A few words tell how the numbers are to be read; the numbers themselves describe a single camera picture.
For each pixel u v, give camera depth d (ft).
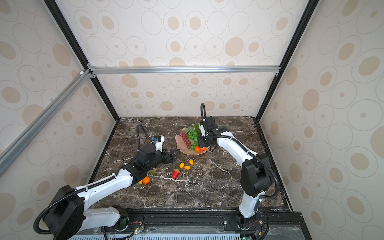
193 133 3.38
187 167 3.04
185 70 3.07
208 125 2.28
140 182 2.08
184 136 3.30
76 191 1.43
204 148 2.60
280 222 2.53
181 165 3.05
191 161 3.10
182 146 3.28
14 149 1.72
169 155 2.39
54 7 2.22
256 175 1.53
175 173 2.92
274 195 1.44
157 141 2.35
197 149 3.18
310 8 2.25
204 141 2.61
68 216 1.31
